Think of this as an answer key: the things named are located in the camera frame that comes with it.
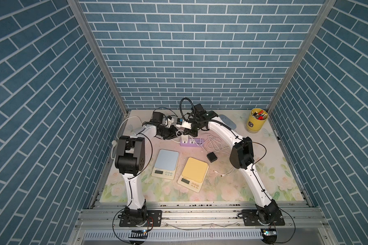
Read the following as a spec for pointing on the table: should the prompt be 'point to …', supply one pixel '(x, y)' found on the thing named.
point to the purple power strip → (196, 142)
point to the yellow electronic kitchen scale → (193, 174)
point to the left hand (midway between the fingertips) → (183, 134)
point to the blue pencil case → (231, 125)
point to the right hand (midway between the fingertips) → (186, 132)
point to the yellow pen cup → (256, 120)
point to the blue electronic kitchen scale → (165, 164)
